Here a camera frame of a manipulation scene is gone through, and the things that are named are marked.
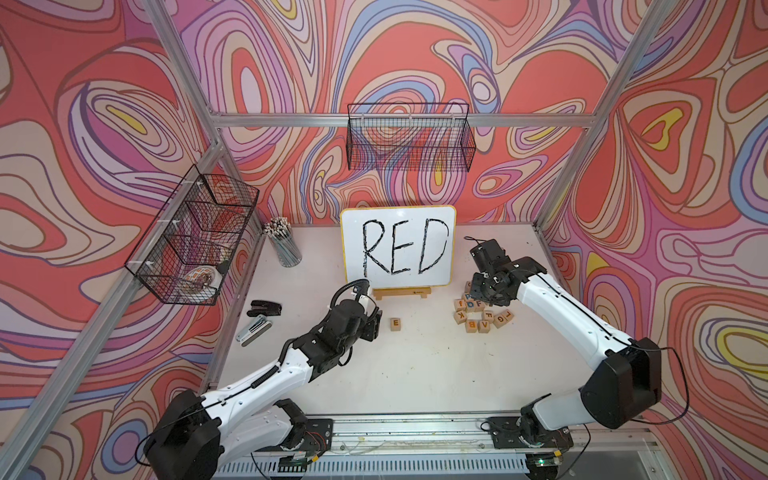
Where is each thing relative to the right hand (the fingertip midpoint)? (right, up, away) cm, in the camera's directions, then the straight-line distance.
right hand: (483, 299), depth 83 cm
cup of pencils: (-61, +17, +15) cm, 65 cm away
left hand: (-30, -3, -2) cm, 30 cm away
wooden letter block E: (-25, -9, +8) cm, 27 cm away
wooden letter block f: (-4, -3, +11) cm, 12 cm away
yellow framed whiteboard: (-24, +15, +8) cm, 29 cm away
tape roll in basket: (-72, +7, -12) cm, 73 cm away
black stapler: (-67, -5, +13) cm, 69 cm away
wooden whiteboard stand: (-29, 0, +11) cm, 31 cm away
